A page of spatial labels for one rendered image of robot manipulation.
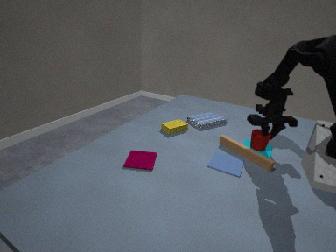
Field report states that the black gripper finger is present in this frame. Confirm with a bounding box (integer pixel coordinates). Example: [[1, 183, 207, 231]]
[[270, 122, 286, 140], [261, 125, 270, 137]]

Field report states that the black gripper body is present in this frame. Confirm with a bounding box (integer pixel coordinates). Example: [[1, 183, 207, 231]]
[[247, 103, 298, 127]]

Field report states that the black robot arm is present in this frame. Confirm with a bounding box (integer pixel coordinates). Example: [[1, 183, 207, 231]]
[[255, 35, 336, 159]]

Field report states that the yellow sponge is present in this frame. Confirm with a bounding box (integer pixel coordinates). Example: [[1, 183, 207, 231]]
[[162, 119, 188, 135]]

